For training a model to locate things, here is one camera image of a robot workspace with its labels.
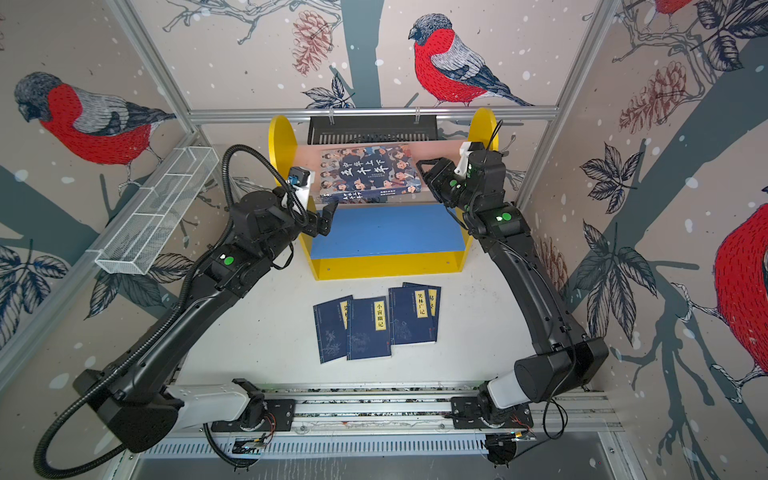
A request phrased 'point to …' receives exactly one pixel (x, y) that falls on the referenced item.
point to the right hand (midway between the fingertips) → (413, 169)
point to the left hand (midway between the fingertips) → (315, 191)
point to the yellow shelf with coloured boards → (385, 239)
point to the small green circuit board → (248, 446)
